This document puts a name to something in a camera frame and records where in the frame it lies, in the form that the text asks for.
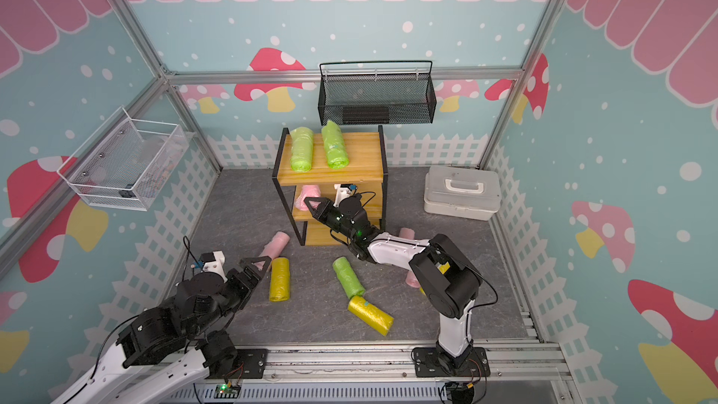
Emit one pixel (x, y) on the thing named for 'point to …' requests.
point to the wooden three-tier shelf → (366, 168)
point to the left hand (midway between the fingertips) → (267, 274)
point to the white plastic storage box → (462, 192)
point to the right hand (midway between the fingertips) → (303, 201)
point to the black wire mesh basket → (377, 93)
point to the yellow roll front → (374, 317)
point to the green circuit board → (226, 391)
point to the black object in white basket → (126, 194)
